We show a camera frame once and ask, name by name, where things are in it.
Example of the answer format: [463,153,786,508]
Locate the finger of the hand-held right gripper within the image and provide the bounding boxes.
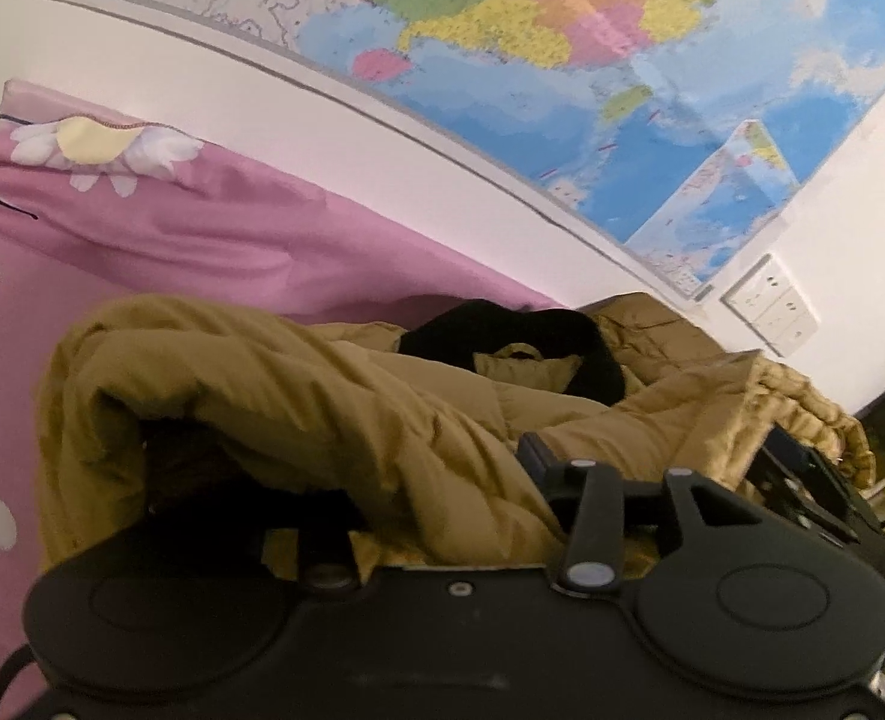
[746,424,874,548]

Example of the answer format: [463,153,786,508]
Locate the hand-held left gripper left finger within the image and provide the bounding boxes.
[296,521,358,592]

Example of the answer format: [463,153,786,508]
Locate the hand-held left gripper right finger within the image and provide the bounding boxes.
[515,433,782,595]

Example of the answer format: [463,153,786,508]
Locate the tan puffer jacket black collar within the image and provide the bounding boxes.
[33,291,877,569]

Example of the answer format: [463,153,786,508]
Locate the pink printed bed sheet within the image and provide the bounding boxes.
[0,131,571,720]

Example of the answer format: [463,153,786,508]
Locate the pink daisy print pillow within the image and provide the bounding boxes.
[0,77,211,200]

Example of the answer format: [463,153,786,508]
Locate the black cable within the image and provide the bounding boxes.
[0,637,42,720]

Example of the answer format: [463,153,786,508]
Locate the colourful wall map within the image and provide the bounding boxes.
[0,0,885,301]

